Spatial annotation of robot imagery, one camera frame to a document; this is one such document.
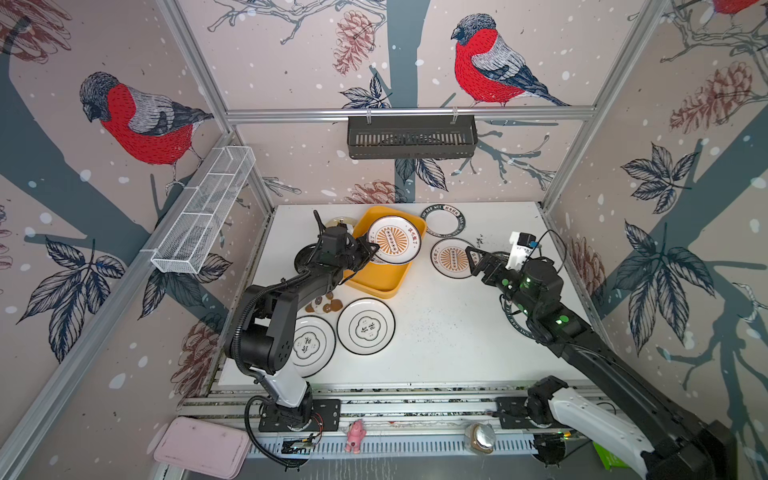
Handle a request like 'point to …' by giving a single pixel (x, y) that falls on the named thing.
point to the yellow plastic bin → (385, 280)
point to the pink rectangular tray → (202, 446)
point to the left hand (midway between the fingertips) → (380, 244)
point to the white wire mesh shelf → (192, 237)
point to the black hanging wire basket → (417, 137)
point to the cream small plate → (334, 221)
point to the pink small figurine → (356, 432)
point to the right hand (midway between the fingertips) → (473, 255)
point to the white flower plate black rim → (366, 326)
